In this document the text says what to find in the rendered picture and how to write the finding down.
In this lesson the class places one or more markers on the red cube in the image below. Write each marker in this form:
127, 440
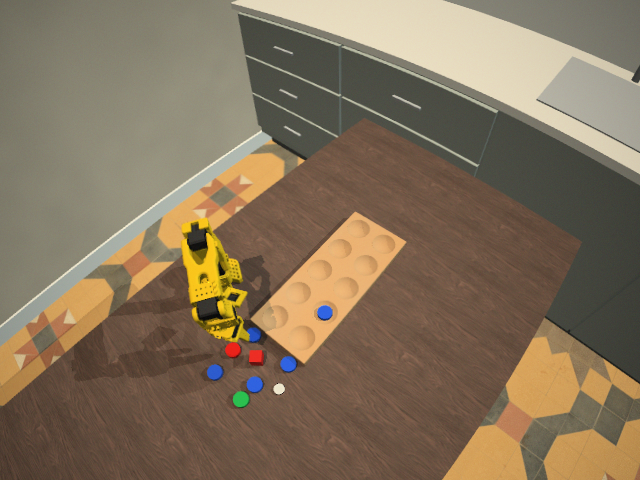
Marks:
256, 357

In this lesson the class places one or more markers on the red disc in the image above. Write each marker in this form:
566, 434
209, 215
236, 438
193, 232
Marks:
233, 350

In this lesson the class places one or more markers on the blue disc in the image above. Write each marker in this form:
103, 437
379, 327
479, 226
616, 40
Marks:
324, 312
255, 334
215, 372
254, 384
288, 364

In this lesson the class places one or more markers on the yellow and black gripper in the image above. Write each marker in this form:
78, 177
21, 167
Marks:
232, 334

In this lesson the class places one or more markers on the green disc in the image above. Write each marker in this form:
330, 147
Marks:
241, 399

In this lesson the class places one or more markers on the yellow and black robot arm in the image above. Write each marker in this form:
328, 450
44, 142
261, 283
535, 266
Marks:
204, 297

